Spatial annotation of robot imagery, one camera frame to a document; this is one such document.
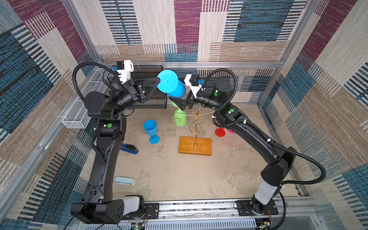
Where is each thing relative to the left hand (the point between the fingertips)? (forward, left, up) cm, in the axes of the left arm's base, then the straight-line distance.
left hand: (160, 84), depth 47 cm
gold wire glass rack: (+25, -14, -56) cm, 63 cm away
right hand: (+10, -5, -10) cm, 15 cm away
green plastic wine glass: (+14, -5, -34) cm, 37 cm away
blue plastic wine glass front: (+16, +14, -43) cm, 48 cm away
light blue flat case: (-12, +26, -55) cm, 62 cm away
